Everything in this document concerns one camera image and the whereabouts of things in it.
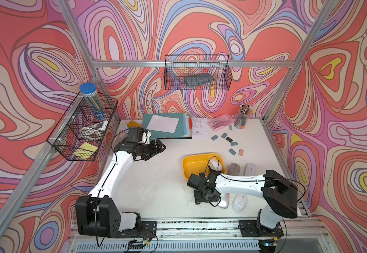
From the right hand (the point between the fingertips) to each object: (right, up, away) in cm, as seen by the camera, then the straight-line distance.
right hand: (204, 203), depth 81 cm
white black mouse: (+7, +18, +10) cm, 22 cm away
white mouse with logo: (+17, +2, -3) cm, 18 cm away
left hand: (-22, +28, 0) cm, 36 cm away
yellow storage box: (-4, +18, +15) cm, 24 cm away
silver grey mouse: (+11, +1, +1) cm, 11 cm away
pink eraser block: (+27, +24, +20) cm, 41 cm away
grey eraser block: (+10, +34, +28) cm, 45 cm away
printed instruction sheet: (0, +41, +34) cm, 53 cm away
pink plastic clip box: (+17, +45, +38) cm, 61 cm away
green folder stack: (-11, +40, +30) cm, 51 cm away
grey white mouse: (+19, +16, +9) cm, 26 cm away
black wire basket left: (-62, +35, -6) cm, 72 cm away
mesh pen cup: (+29, +51, +22) cm, 62 cm away
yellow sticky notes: (-51, +29, -17) cm, 61 cm away
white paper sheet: (-27, +44, +33) cm, 61 cm away
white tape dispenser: (-53, +37, -10) cm, 65 cm away
